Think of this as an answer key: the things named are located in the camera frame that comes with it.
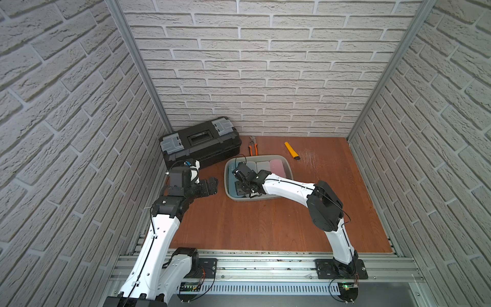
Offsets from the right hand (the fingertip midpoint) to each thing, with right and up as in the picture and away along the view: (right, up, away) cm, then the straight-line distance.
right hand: (242, 186), depth 92 cm
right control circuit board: (+41, -36, -22) cm, 59 cm away
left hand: (-12, +6, -15) cm, 20 cm away
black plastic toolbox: (-17, +22, +3) cm, 28 cm away
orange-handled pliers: (+6, +25, +26) cm, 36 cm away
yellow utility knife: (+30, +15, +18) cm, 39 cm away
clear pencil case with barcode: (+12, +10, +9) cm, 18 cm away
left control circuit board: (-19, -36, -19) cm, 45 cm away
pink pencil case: (+19, +9, +9) cm, 23 cm away
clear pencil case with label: (+5, +10, +9) cm, 14 cm away
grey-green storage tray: (+24, +11, +8) cm, 27 cm away
